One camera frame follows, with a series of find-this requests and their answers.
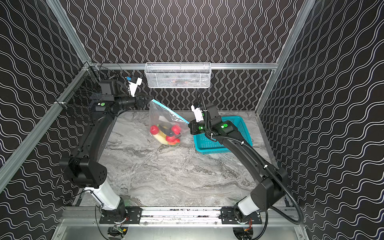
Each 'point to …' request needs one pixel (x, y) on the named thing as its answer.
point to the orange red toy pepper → (175, 144)
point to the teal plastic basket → (202, 143)
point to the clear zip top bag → (165, 127)
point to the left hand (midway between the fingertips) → (155, 96)
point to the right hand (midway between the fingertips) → (190, 125)
